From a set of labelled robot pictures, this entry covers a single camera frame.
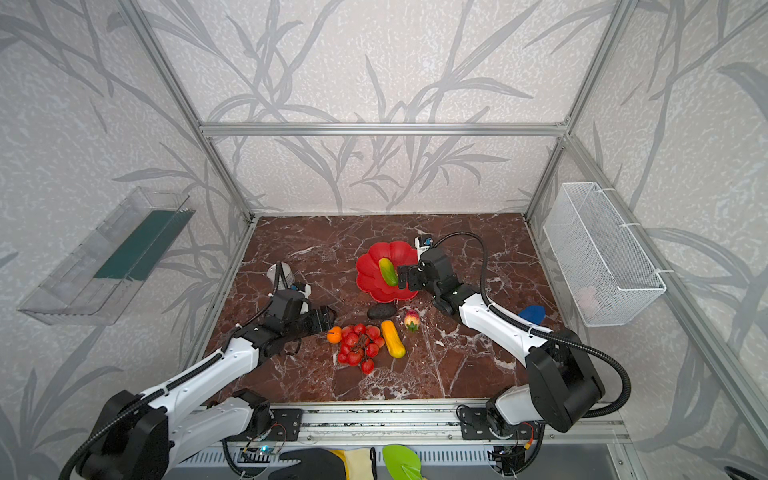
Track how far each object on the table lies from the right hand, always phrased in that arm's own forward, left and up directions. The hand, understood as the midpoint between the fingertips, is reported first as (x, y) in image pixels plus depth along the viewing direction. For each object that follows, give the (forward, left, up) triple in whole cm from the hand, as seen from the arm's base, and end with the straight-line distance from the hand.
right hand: (413, 256), depth 87 cm
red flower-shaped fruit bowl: (+3, +15, -17) cm, 23 cm away
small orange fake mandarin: (-19, +23, -14) cm, 33 cm away
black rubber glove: (-48, +24, -15) cm, 56 cm away
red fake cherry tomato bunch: (-23, +15, -10) cm, 29 cm away
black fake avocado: (-11, +10, -14) cm, 20 cm away
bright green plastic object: (-48, +3, -15) cm, 50 cm away
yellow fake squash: (-20, +6, -15) cm, 25 cm away
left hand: (-12, +24, -9) cm, 28 cm away
